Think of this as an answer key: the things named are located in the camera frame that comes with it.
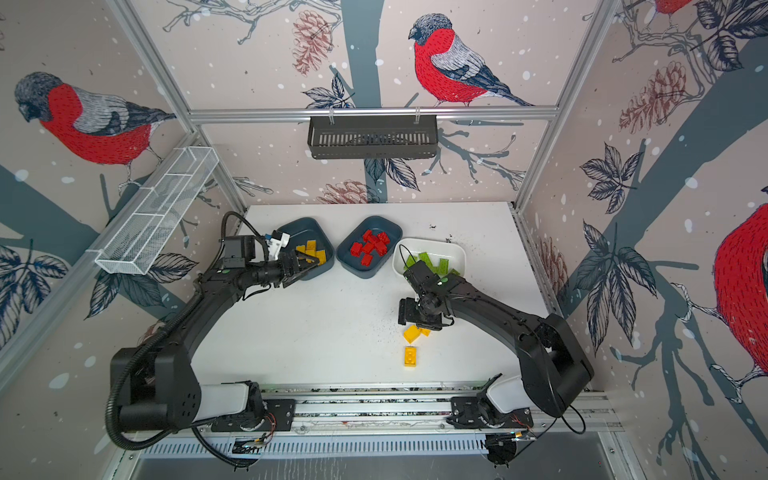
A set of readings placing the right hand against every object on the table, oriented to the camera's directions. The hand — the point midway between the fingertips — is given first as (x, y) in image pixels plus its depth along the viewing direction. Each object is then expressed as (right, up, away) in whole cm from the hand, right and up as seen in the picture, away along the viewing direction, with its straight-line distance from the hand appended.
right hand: (405, 324), depth 83 cm
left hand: (-26, +17, -3) cm, 31 cm away
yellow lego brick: (-37, +20, +23) cm, 48 cm away
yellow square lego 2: (+6, -3, +3) cm, 7 cm away
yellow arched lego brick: (-33, +22, +24) cm, 46 cm away
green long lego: (+2, +16, +19) cm, 25 cm away
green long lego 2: (+7, +18, +21) cm, 28 cm away
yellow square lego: (+2, -3, +3) cm, 5 cm away
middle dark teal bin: (-18, +26, +24) cm, 40 cm away
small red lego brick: (-13, +24, +26) cm, 38 cm away
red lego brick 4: (-13, +16, +20) cm, 29 cm away
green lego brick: (+14, +14, +19) cm, 28 cm away
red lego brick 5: (-8, +21, +22) cm, 31 cm away
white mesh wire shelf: (-67, +25, -10) cm, 72 cm away
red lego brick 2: (-17, +20, +21) cm, 34 cm away
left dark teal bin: (-38, +27, +28) cm, 54 cm away
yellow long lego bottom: (+1, -9, 0) cm, 9 cm away
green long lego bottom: (+18, +13, +16) cm, 27 cm away
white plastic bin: (+14, +18, +21) cm, 31 cm away
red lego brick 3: (-13, +21, +23) cm, 34 cm away
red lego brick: (-7, +24, +26) cm, 37 cm away
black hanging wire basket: (-23, +61, +24) cm, 70 cm away
